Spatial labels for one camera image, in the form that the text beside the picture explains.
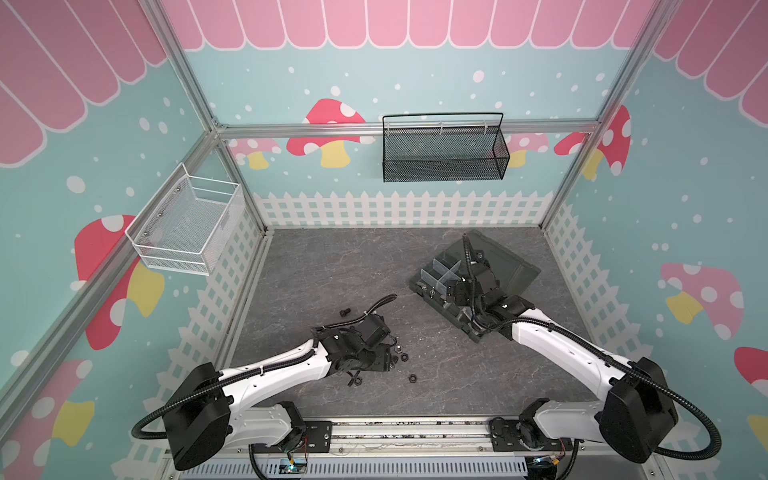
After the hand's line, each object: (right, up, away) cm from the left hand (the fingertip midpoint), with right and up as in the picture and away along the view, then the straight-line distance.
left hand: (379, 364), depth 81 cm
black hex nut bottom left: (-6, -6, +2) cm, 8 cm away
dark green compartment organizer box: (+18, +20, +17) cm, 32 cm away
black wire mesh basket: (+20, +64, +13) cm, 68 cm away
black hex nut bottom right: (+9, -5, +2) cm, 11 cm away
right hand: (+24, +22, +4) cm, 33 cm away
